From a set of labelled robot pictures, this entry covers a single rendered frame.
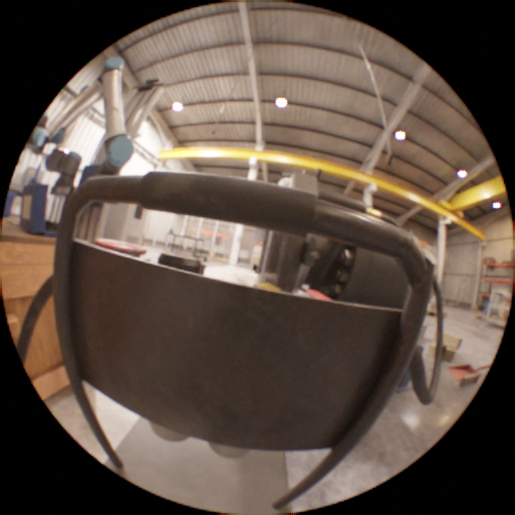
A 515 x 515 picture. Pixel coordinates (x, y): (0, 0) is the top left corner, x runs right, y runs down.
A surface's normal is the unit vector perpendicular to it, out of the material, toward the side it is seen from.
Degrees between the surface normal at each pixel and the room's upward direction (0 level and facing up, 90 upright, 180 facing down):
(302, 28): 173
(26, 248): 90
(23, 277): 90
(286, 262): 100
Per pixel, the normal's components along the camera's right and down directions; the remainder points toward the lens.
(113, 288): -0.01, 0.00
